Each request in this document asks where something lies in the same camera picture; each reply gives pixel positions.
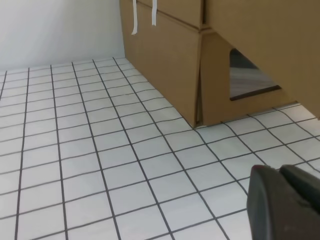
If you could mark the white paper strip left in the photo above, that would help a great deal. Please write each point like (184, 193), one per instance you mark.
(135, 17)

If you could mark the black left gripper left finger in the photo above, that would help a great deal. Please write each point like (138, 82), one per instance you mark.
(276, 211)

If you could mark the white grid tablecloth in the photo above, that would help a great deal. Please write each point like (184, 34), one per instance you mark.
(92, 151)

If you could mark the brown cardboard shoebox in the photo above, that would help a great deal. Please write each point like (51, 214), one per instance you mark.
(188, 63)
(281, 37)

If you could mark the white paper strip right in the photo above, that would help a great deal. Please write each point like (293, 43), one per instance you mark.
(154, 12)

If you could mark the white paper strip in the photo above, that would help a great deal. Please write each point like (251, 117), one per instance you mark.
(154, 12)
(135, 17)

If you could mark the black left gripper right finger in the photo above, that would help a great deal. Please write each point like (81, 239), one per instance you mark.
(304, 183)

